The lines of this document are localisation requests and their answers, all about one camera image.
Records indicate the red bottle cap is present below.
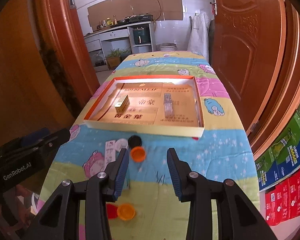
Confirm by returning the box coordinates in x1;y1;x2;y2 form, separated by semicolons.
106;203;118;219

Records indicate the yellow orange bottle cap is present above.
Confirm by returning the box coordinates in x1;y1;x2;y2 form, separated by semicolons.
117;203;136;221

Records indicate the white cartoon lighter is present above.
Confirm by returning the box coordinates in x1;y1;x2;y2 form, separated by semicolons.
104;140;116;168

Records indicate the white bottle cap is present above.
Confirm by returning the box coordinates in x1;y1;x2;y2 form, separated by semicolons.
115;138;128;152

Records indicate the black bottle cap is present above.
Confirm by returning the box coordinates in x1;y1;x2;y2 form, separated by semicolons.
128;135;142;149

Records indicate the gold small box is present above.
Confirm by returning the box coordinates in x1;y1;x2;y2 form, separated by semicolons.
115;94;130;113

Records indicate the clear plastic lighter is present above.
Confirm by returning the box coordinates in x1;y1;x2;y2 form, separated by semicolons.
164;93;173;118

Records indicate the red carton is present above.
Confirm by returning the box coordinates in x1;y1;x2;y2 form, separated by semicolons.
265;169;300;226

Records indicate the green blue beer carton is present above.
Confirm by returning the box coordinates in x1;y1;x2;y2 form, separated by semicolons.
255;112;300;191

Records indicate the orange rimmed cardboard tray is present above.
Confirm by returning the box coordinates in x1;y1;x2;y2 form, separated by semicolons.
83;75;204;138

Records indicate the potted green plant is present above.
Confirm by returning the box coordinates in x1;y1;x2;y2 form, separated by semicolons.
106;48;121;70

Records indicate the white plastic bucket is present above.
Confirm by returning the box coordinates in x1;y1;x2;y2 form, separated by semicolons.
158;43;178;52

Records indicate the white kitchen counter cabinet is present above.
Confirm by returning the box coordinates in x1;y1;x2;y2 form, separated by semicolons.
84;21;156;72

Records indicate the dark green air fryer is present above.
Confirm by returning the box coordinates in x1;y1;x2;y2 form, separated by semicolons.
133;27;151;45

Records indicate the yellow oil bottle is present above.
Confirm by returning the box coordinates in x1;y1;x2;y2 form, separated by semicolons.
107;18;113;26

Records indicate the black gas stove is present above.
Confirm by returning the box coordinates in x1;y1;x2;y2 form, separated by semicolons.
129;14;153;23

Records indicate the white woven sack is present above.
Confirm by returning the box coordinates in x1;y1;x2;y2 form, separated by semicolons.
187;10;211;61

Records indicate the brown wooden door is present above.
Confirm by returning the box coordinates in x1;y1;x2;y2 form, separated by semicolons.
210;0;287;140

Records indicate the brown wooden door frame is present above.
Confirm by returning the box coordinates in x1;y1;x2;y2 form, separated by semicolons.
33;0;100;118

